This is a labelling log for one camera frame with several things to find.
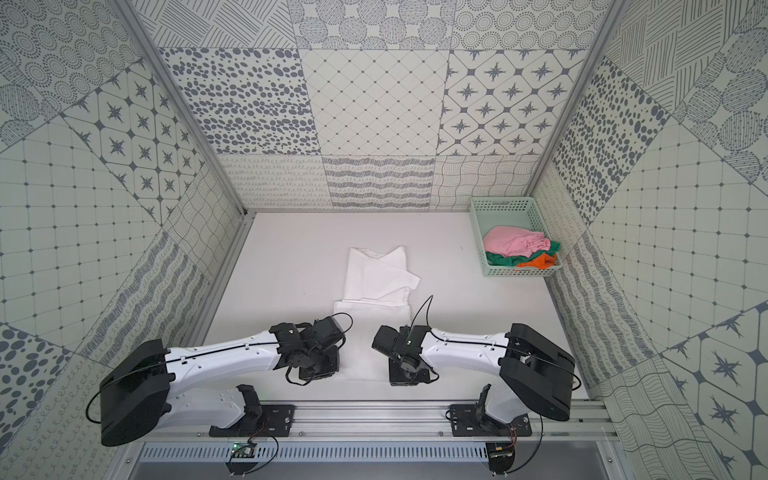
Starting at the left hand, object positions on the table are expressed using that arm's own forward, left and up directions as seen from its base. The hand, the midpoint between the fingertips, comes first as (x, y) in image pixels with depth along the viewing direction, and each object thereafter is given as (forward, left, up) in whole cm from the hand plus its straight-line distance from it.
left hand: (339, 363), depth 81 cm
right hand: (-3, -18, -2) cm, 18 cm away
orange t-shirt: (+30, -61, +8) cm, 69 cm away
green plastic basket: (+60, -51, 0) cm, 78 cm away
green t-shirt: (+35, -50, +2) cm, 61 cm away
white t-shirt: (+22, -9, -1) cm, 24 cm away
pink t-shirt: (+39, -55, +7) cm, 68 cm away
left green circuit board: (-20, +22, -4) cm, 30 cm away
